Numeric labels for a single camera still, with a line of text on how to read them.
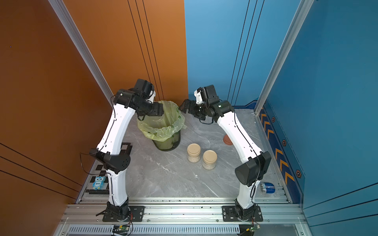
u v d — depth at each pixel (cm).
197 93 70
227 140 99
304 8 70
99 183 79
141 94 60
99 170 85
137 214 74
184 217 73
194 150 85
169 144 92
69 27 76
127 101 51
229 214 72
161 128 75
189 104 67
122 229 71
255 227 69
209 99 57
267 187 77
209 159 81
